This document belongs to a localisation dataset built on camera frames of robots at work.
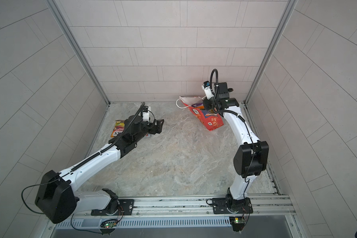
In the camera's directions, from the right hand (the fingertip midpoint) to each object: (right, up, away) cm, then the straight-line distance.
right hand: (204, 98), depth 86 cm
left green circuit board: (-45, -58, -21) cm, 76 cm away
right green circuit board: (+13, -60, -16) cm, 63 cm away
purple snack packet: (-3, -4, +13) cm, 14 cm away
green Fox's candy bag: (-30, -20, -14) cm, 38 cm away
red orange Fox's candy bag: (-55, -19, +11) cm, 59 cm away
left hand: (-24, -11, -7) cm, 28 cm away
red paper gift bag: (+3, -12, +3) cm, 13 cm away
